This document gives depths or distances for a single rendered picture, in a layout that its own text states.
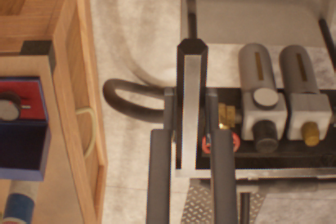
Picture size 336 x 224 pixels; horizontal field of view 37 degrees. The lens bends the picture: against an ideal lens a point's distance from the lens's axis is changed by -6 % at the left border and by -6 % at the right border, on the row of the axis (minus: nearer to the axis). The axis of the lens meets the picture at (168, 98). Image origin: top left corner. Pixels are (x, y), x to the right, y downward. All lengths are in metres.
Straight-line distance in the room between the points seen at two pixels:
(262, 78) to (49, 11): 0.44
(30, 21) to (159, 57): 0.58
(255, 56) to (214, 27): 0.32
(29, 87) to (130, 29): 0.54
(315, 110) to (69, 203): 0.60
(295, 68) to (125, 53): 0.56
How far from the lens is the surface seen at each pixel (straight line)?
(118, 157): 1.82
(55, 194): 1.22
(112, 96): 1.10
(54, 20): 1.00
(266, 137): 0.99
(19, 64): 0.95
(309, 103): 1.04
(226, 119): 1.02
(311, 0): 1.41
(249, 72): 1.10
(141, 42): 1.47
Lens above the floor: 1.16
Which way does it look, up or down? 46 degrees down
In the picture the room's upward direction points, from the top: 178 degrees counter-clockwise
